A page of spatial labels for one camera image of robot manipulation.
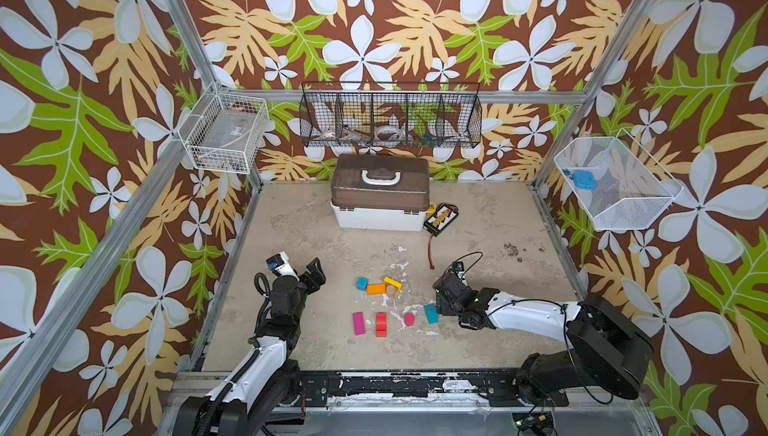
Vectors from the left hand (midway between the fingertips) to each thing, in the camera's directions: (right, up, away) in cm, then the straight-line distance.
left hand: (306, 260), depth 86 cm
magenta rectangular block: (+15, -19, +1) cm, 24 cm away
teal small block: (+16, -8, +6) cm, 18 cm away
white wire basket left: (-24, +38, +1) cm, 45 cm away
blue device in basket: (+82, +24, +1) cm, 85 cm away
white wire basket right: (+88, +20, -9) cm, 91 cm away
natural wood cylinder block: (+25, -10, +5) cm, 27 cm away
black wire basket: (+23, +47, +11) cm, 54 cm away
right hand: (+42, -13, +5) cm, 44 cm away
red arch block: (+22, -19, -1) cm, 29 cm away
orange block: (+20, -10, +6) cm, 23 cm away
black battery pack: (+44, +12, +22) cm, 50 cm away
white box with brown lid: (+22, +21, +4) cm, 30 cm away
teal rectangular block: (+37, -16, +2) cm, 40 cm away
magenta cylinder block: (+30, -17, 0) cm, 35 cm away
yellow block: (+26, -8, +5) cm, 28 cm away
